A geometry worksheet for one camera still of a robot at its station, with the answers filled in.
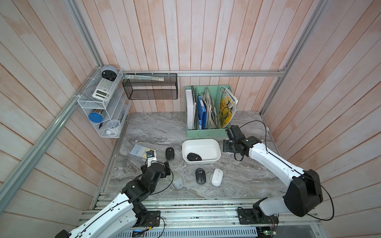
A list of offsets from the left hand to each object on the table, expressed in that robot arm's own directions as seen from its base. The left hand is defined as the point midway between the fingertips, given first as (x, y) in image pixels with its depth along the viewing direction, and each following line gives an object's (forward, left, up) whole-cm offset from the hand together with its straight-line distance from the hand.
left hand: (160, 164), depth 79 cm
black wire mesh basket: (+55, +11, +9) cm, 57 cm away
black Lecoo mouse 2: (+10, -18, -11) cm, 23 cm away
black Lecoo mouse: (-3, -23, -10) cm, 25 cm away
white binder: (+32, -17, +10) cm, 38 cm away
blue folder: (+31, -24, +7) cm, 40 cm away
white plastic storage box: (+15, -24, -12) cm, 31 cm away
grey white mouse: (-5, -9, -10) cm, 15 cm away
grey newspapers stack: (+34, -31, +4) cm, 46 cm away
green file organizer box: (+52, -35, +10) cm, 63 cm away
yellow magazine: (+41, -43, +6) cm, 60 cm away
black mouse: (+13, -3, -11) cm, 17 cm away
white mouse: (-3, -32, -10) cm, 34 cm away
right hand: (+13, -39, 0) cm, 41 cm away
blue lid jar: (+18, +33, +19) cm, 42 cm away
